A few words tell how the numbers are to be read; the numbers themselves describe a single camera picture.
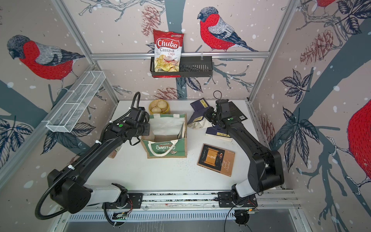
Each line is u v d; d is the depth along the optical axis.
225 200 0.73
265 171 0.41
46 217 0.39
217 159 0.87
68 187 0.38
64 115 0.76
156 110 1.06
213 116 0.73
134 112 0.61
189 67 1.07
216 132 1.00
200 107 1.17
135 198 0.74
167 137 0.96
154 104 1.14
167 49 0.83
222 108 0.65
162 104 1.10
